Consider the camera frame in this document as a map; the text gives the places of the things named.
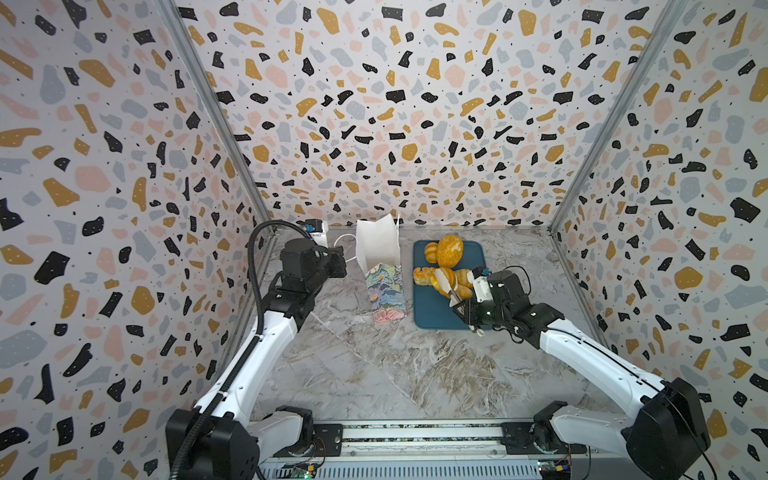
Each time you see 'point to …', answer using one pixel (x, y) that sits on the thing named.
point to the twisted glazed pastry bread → (426, 276)
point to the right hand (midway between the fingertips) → (452, 302)
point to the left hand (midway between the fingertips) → (342, 242)
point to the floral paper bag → (378, 246)
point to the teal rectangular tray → (432, 310)
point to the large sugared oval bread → (449, 251)
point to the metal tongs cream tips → (456, 304)
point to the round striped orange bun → (451, 276)
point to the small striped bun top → (431, 252)
